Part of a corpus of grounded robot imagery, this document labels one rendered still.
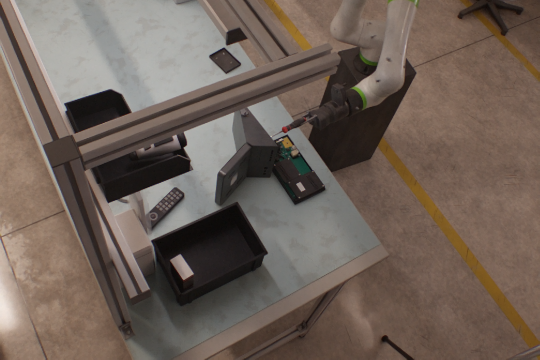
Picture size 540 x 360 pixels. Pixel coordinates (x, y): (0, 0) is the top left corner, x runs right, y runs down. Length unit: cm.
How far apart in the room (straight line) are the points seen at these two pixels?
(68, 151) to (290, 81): 40
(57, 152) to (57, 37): 153
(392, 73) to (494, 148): 193
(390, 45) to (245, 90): 112
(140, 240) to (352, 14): 131
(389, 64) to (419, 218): 148
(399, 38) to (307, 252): 82
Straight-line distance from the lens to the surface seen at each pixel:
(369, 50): 253
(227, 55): 228
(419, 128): 360
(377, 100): 202
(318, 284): 182
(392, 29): 204
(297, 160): 200
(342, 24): 242
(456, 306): 312
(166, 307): 175
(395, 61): 195
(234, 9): 110
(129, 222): 163
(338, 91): 193
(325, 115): 191
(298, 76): 99
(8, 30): 109
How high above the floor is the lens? 268
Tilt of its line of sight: 56 degrees down
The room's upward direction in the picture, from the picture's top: 15 degrees clockwise
